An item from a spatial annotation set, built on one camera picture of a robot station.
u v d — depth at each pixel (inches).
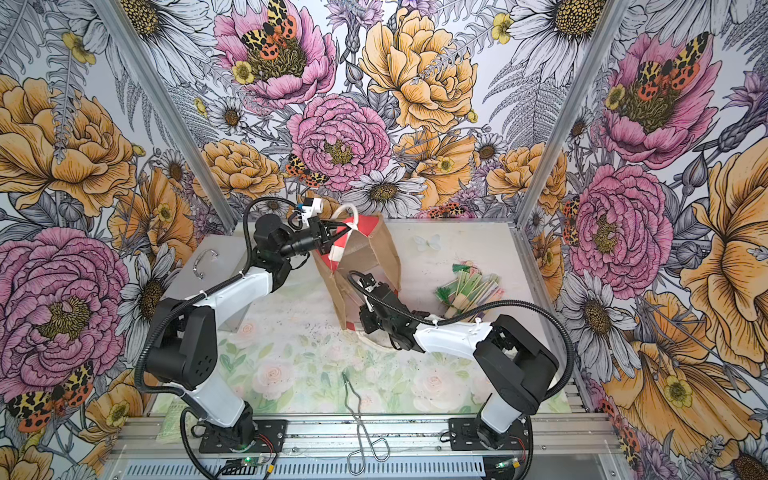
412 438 29.9
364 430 29.9
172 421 29.3
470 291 38.7
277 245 27.2
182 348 18.4
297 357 34.4
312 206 30.6
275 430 29.7
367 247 30.9
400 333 25.6
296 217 30.3
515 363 17.9
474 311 20.6
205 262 34.1
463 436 29.0
